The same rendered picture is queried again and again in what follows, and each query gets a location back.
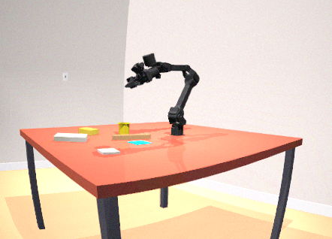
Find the yellow cup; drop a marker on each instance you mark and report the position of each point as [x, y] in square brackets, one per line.
[124, 128]

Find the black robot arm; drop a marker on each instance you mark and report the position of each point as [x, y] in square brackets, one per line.
[175, 114]

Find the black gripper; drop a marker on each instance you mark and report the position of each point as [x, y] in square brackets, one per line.
[139, 79]

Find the yellow rectangular block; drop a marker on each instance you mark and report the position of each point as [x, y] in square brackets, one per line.
[88, 131]

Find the white flat square tile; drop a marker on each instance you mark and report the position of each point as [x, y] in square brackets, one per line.
[105, 151]

